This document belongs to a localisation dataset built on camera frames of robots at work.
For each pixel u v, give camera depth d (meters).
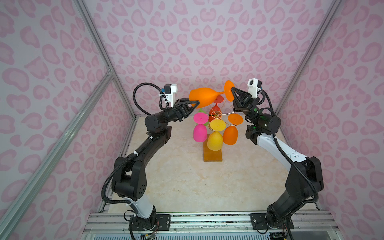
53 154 0.54
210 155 0.96
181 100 0.61
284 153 0.47
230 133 0.77
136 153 0.49
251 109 0.53
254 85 0.58
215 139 0.75
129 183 0.46
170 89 0.56
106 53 0.86
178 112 0.58
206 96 0.59
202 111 0.86
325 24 0.74
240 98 0.56
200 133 0.79
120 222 0.75
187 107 0.63
